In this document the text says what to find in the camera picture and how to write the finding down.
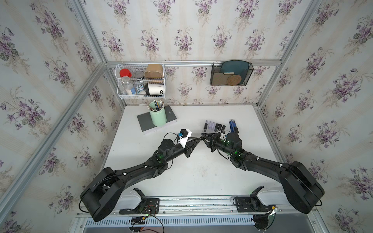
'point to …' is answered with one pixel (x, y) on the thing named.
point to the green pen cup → (157, 110)
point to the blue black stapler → (233, 126)
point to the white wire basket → (142, 80)
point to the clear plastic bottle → (127, 85)
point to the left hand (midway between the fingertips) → (200, 142)
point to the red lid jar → (125, 72)
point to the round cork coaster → (234, 80)
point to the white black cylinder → (154, 89)
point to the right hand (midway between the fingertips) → (202, 135)
